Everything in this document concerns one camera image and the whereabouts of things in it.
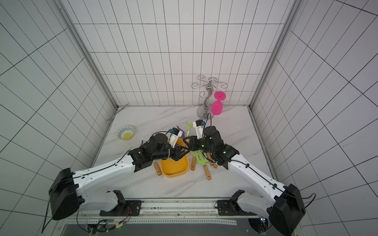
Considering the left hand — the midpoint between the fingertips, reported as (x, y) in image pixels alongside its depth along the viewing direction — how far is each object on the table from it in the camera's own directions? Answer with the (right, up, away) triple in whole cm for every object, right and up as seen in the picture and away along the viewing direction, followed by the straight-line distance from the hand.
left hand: (185, 152), depth 74 cm
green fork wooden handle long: (+9, -8, +16) cm, 20 cm away
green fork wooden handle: (-16, -13, +10) cm, 23 cm away
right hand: (-3, +6, -1) cm, 7 cm away
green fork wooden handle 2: (+5, -6, +18) cm, 20 cm away
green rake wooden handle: (+18, -11, +12) cm, 24 cm away
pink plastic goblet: (+20, +25, +22) cm, 38 cm away
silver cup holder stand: (+14, +22, +41) cm, 48 cm away
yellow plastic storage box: (-9, -12, +12) cm, 19 cm away
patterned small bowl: (-44, +7, +27) cm, 52 cm away
